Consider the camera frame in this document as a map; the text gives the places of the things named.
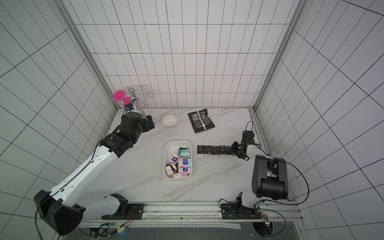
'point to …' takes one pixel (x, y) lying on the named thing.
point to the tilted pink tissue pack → (174, 159)
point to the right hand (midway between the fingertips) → (227, 147)
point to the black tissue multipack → (200, 121)
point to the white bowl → (170, 120)
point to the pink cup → (120, 95)
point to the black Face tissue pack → (200, 149)
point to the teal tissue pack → (184, 153)
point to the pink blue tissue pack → (184, 162)
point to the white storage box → (170, 170)
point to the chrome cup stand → (133, 94)
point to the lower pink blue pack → (184, 169)
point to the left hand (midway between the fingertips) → (142, 122)
